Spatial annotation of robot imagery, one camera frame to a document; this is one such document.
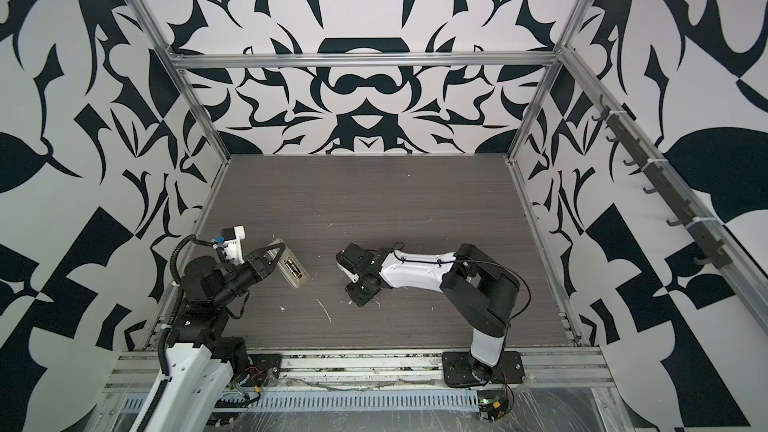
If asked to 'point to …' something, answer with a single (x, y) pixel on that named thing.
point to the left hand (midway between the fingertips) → (283, 242)
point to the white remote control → (290, 265)
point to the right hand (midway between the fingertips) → (358, 292)
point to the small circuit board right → (492, 404)
